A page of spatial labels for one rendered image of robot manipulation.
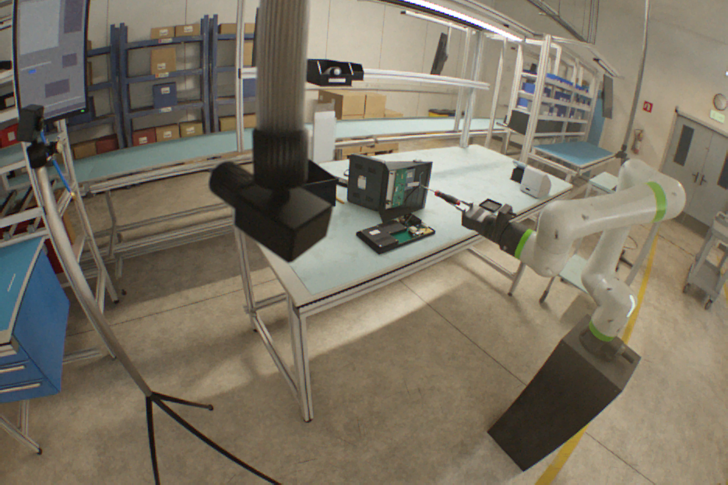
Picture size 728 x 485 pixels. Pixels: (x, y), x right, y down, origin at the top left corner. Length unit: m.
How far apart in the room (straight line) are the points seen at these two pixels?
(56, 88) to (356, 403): 1.94
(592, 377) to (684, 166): 6.45
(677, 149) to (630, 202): 6.52
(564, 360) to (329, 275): 0.91
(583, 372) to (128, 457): 2.04
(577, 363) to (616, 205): 0.63
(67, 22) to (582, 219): 1.63
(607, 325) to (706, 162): 6.45
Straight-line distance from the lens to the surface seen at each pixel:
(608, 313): 1.19
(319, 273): 0.90
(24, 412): 2.19
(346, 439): 1.68
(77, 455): 2.07
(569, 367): 1.29
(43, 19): 1.29
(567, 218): 0.76
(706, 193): 7.53
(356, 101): 4.67
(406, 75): 1.86
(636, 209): 0.91
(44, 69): 1.31
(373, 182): 1.20
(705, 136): 7.44
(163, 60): 4.37
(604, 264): 1.24
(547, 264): 0.85
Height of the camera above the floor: 1.57
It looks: 28 degrees down
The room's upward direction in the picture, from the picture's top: 5 degrees clockwise
